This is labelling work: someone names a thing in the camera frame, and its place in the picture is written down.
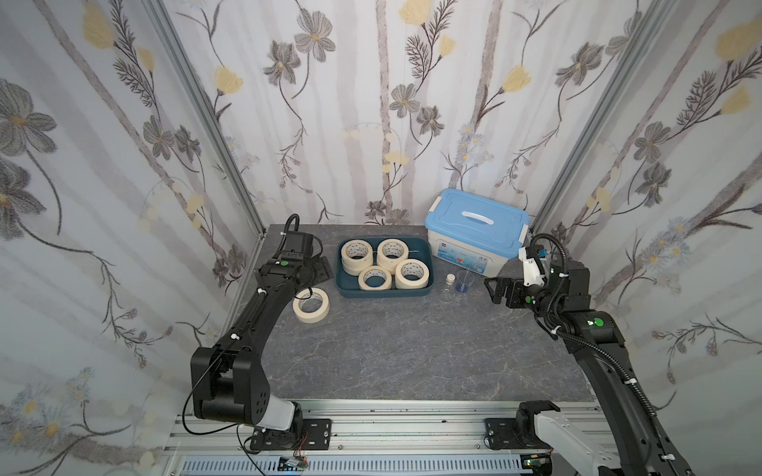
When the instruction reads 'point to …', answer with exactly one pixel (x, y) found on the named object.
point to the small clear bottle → (446, 293)
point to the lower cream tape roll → (354, 266)
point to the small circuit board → (300, 462)
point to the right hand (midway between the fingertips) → (514, 280)
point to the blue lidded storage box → (475, 233)
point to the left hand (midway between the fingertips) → (322, 270)
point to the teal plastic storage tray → (420, 249)
